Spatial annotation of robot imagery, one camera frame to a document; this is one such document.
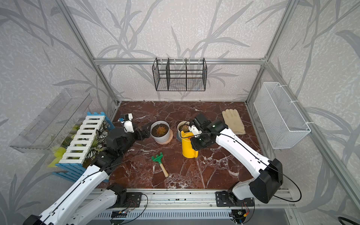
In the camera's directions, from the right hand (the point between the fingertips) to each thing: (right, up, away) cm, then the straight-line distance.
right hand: (193, 145), depth 76 cm
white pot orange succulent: (-21, +6, +14) cm, 26 cm away
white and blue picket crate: (-51, +4, -9) cm, 52 cm away
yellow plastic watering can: (-3, -3, +1) cm, 5 cm away
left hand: (-26, +12, -3) cm, 29 cm away
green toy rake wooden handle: (-22, -12, +13) cm, 28 cm away
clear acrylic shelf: (-71, +8, -6) cm, 72 cm away
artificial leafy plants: (-47, +2, -6) cm, 48 cm away
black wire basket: (-9, +47, +29) cm, 56 cm away
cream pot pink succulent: (-7, +9, +20) cm, 22 cm away
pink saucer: (-15, 0, +22) cm, 26 cm away
